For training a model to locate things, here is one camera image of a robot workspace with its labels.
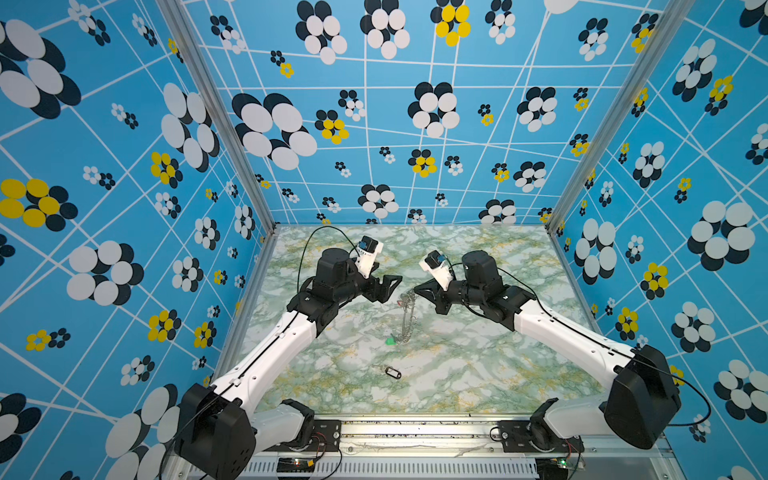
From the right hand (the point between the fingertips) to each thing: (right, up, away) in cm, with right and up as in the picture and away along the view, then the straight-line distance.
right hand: (418, 288), depth 78 cm
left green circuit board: (-31, -43, -6) cm, 53 cm away
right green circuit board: (+32, -42, -8) cm, 53 cm away
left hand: (-7, +5, -1) cm, 9 cm away
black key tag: (-7, -25, +6) cm, 26 cm away
